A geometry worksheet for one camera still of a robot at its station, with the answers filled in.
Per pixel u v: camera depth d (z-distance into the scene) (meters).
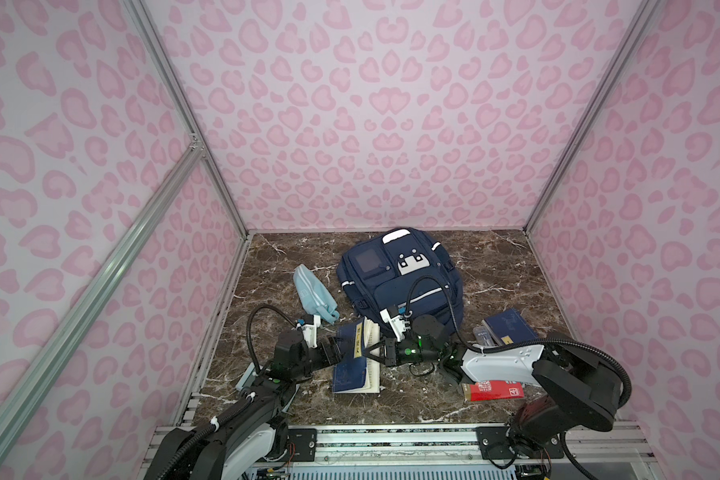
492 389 0.81
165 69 0.77
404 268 1.03
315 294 0.97
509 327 0.93
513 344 0.52
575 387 0.44
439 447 0.74
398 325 0.75
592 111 0.86
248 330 0.66
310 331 0.78
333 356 0.74
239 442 0.51
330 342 0.75
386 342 0.73
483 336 0.90
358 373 0.75
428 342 0.65
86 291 0.57
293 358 0.67
